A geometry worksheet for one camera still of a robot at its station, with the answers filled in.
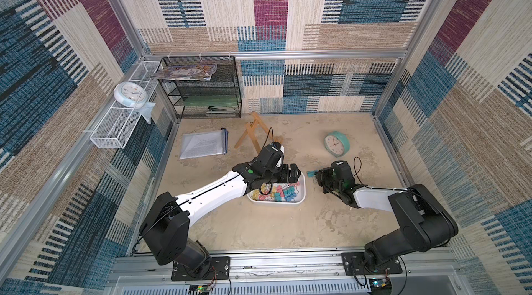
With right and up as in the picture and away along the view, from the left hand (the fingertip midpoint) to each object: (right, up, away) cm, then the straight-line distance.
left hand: (291, 171), depth 81 cm
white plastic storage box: (-3, -11, +9) cm, 14 cm away
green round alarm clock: (+23, +10, +18) cm, 31 cm away
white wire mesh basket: (-76, +19, +12) cm, 79 cm away
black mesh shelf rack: (-36, +34, +31) cm, 58 cm away
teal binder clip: (+11, -4, +15) cm, 19 cm away
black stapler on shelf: (-37, +28, +31) cm, 56 cm away
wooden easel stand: (-16, +17, +6) cm, 24 cm away
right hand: (+11, -1, +13) cm, 17 cm away
